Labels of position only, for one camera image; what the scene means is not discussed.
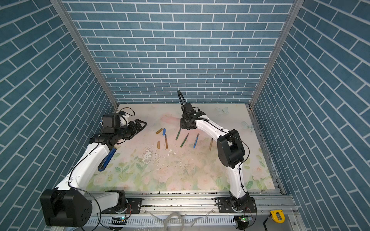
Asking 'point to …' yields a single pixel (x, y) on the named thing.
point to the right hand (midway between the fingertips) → (185, 125)
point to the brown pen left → (166, 141)
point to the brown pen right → (211, 144)
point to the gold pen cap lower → (158, 145)
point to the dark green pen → (178, 134)
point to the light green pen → (184, 140)
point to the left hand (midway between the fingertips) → (147, 126)
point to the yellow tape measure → (278, 215)
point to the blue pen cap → (164, 131)
